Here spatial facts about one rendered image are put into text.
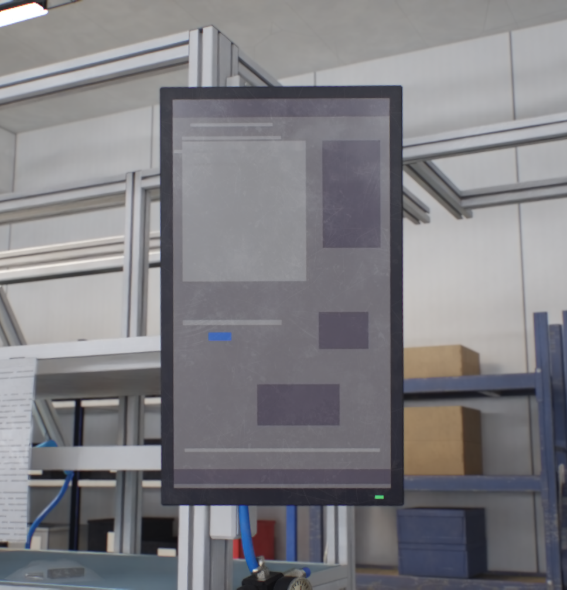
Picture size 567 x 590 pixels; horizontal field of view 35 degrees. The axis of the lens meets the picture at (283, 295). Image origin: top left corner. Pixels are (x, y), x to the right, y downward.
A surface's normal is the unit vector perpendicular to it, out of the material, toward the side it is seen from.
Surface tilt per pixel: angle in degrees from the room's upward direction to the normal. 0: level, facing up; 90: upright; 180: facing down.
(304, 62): 180
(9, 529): 92
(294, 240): 101
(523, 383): 90
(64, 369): 90
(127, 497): 90
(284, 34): 180
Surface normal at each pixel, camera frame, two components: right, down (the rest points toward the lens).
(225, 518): -0.44, -0.17
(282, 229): -0.02, 0.00
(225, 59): 0.90, -0.08
